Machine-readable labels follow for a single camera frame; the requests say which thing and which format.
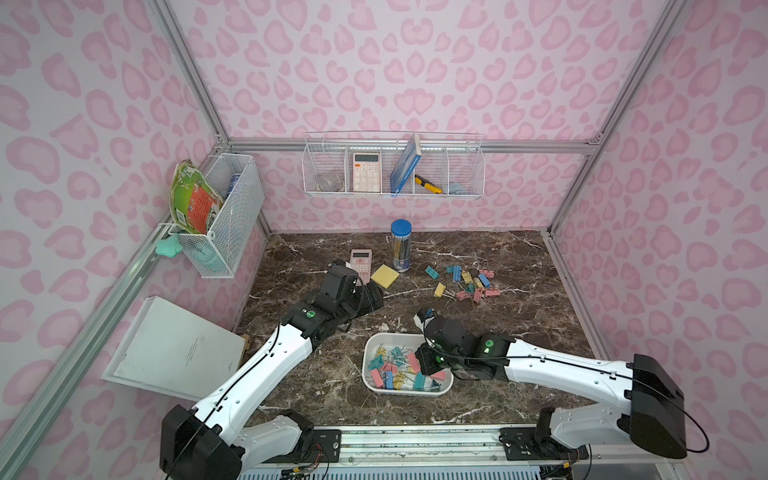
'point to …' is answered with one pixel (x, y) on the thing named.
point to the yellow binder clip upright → (440, 288)
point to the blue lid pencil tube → (401, 230)
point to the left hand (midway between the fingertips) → (372, 290)
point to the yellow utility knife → (428, 184)
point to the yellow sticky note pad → (385, 276)
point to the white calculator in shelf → (366, 172)
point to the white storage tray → (390, 367)
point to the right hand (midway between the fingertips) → (414, 355)
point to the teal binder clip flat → (431, 272)
